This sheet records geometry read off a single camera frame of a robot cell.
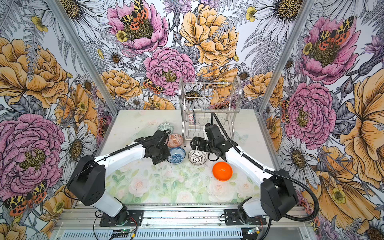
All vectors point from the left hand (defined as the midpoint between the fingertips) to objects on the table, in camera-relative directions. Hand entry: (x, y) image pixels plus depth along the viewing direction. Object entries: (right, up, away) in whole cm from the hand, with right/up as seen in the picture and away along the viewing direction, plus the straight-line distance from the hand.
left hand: (167, 161), depth 88 cm
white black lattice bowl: (+17, 0, +7) cm, 19 cm away
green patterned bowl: (-5, +20, +21) cm, 29 cm away
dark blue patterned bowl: (+13, +25, +13) cm, 31 cm away
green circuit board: (+44, -29, -16) cm, 55 cm away
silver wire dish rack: (+19, +40, +31) cm, 54 cm away
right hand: (+17, +8, -4) cm, 19 cm away
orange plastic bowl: (+31, -6, -1) cm, 32 cm away
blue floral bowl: (+5, +2, +7) cm, 8 cm away
